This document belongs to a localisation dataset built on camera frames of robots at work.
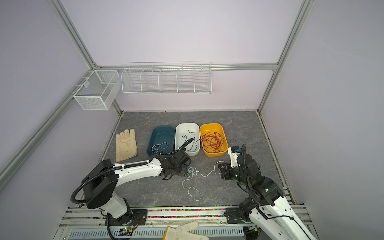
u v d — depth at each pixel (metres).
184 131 1.07
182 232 0.70
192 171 0.83
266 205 0.47
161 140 1.02
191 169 0.81
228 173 0.62
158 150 0.98
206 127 1.05
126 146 1.00
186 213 0.75
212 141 1.02
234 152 0.63
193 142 0.75
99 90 1.02
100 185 0.44
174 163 0.66
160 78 0.99
